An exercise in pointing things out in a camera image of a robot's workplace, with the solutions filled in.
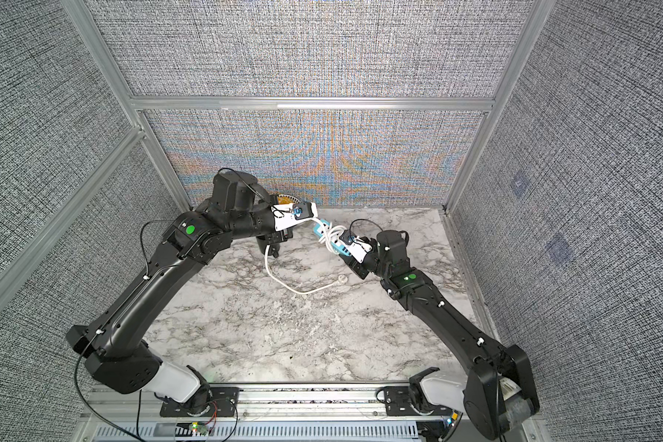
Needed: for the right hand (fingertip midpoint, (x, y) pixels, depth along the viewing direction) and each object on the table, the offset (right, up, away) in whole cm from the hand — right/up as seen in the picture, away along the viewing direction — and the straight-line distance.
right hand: (351, 237), depth 79 cm
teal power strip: (-8, +2, -1) cm, 8 cm away
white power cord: (-5, -3, -4) cm, 8 cm away
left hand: (-11, +7, -16) cm, 21 cm away
